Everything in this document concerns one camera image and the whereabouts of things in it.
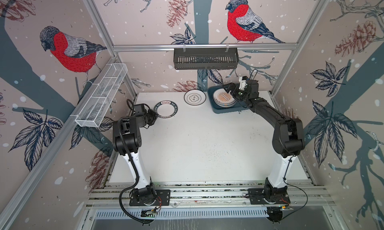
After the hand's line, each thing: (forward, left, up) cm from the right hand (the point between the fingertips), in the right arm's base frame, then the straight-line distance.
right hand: (225, 89), depth 93 cm
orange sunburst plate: (+8, -1, -17) cm, 19 cm away
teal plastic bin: (-2, +4, -17) cm, 18 cm away
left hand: (-7, +47, -16) cm, 50 cm away
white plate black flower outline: (+13, +21, -20) cm, 33 cm away
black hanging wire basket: (+25, +13, +7) cm, 29 cm away
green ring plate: (0, +43, -20) cm, 48 cm away
